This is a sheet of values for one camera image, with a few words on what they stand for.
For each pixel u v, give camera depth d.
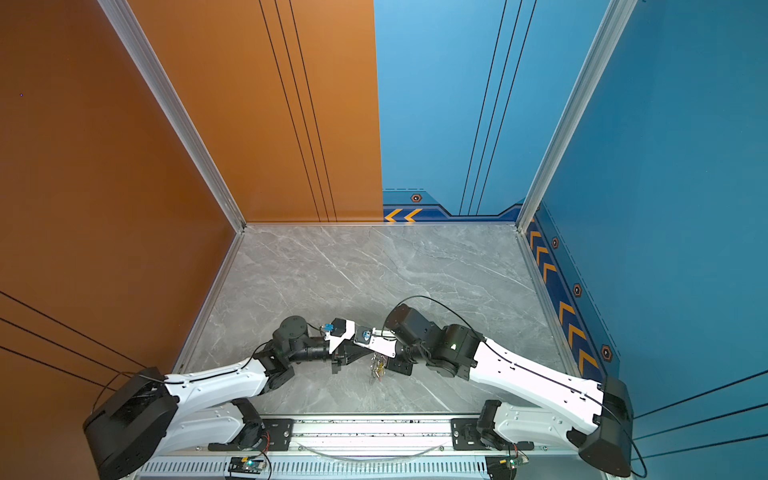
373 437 0.76
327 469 0.70
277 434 0.74
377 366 0.71
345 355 0.66
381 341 0.59
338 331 0.62
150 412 0.42
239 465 0.71
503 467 0.70
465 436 0.72
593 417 0.39
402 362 0.61
